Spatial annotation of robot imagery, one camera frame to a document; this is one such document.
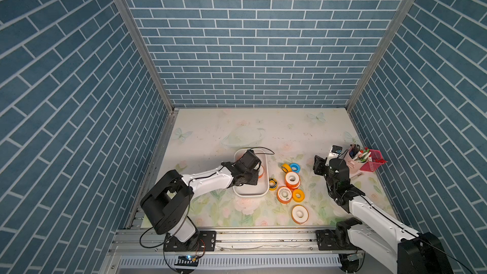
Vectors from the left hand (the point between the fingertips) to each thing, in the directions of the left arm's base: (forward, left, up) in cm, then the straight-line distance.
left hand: (259, 179), depth 88 cm
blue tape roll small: (+7, -18, -2) cm, 20 cm away
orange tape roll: (+4, -2, 0) cm, 5 cm away
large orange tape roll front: (-15, -17, -2) cm, 23 cm away
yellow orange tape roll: (-6, -18, -3) cm, 20 cm away
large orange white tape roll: (-1, -15, +1) cm, 15 cm away
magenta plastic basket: (+7, -56, +6) cm, 57 cm away
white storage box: (-5, -1, -1) cm, 5 cm away
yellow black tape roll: (-1, -7, -3) cm, 7 cm away
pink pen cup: (+6, -44, +10) cm, 45 cm away
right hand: (+7, -29, +8) cm, 31 cm away
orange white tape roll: (-7, -11, -2) cm, 13 cm away
